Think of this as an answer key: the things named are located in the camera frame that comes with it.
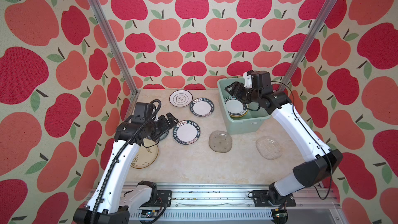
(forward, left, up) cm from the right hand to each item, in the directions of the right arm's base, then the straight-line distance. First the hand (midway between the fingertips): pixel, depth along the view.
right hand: (232, 89), depth 75 cm
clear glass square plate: (-11, +3, -34) cm, 36 cm away
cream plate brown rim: (-26, +45, -32) cm, 61 cm away
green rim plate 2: (+15, +16, -34) cm, 41 cm away
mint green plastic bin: (-6, -15, -16) cm, 23 cm away
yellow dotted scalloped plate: (+8, -9, -33) cm, 35 cm away
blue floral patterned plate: (-12, +38, -33) cm, 51 cm away
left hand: (-19, +26, -8) cm, 33 cm away
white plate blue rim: (+22, +34, -33) cm, 52 cm away
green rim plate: (-6, +25, -35) cm, 43 cm away
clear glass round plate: (-12, -26, -34) cm, 45 cm away
